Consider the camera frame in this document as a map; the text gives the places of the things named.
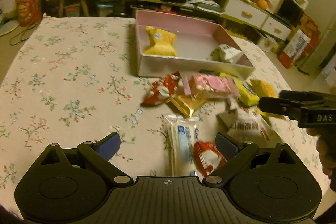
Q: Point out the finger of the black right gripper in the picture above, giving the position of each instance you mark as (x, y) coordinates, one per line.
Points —
(309, 99)
(309, 114)

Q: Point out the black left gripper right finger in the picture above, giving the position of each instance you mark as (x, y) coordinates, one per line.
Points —
(238, 157)

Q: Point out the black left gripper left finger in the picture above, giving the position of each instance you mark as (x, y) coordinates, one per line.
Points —
(96, 157)

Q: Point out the small red snack pack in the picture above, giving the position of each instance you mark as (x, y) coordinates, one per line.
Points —
(207, 157)

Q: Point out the white red-text snack pack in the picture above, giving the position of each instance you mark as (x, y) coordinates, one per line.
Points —
(248, 125)

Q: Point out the white blue snack pack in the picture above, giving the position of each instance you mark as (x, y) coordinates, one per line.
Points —
(183, 134)

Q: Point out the red boat-shaped snack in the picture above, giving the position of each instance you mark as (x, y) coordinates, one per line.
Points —
(162, 90)

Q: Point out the white grey snack pack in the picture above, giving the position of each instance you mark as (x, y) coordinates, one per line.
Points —
(226, 54)

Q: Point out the person's right hand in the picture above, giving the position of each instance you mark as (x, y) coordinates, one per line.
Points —
(326, 149)

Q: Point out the yellow orange-print snack bag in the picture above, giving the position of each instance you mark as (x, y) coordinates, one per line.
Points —
(263, 89)

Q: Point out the yellow biscuit pack blue logo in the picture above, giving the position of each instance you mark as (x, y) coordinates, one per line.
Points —
(247, 96)

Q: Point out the white red carton box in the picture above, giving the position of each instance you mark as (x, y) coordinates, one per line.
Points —
(294, 49)

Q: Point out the gold foil snack pack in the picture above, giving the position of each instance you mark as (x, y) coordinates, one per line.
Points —
(187, 105)

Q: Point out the pink nougat bar pack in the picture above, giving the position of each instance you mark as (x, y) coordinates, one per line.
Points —
(210, 87)

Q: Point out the floral tablecloth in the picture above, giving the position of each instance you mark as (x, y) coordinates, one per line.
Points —
(71, 82)

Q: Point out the black microwave oven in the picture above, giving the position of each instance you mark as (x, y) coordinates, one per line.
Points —
(290, 12)

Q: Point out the orange fruit lower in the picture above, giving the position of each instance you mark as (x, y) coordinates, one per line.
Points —
(262, 4)

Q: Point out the pink cardboard box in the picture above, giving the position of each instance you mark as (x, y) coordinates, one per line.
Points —
(195, 41)

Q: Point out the yellow snack bag in box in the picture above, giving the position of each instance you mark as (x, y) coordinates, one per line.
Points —
(161, 42)

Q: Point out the red printed sack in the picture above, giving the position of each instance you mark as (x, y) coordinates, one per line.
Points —
(29, 12)

